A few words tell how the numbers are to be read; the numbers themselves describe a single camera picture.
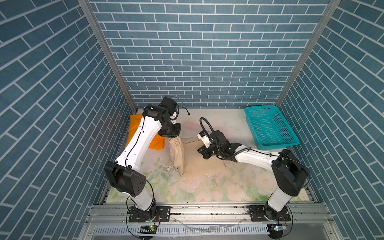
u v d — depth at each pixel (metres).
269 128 1.09
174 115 0.67
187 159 0.90
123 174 0.41
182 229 0.71
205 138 0.79
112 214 0.75
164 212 0.74
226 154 0.66
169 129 0.64
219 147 0.68
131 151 0.45
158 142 1.01
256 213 0.74
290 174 0.47
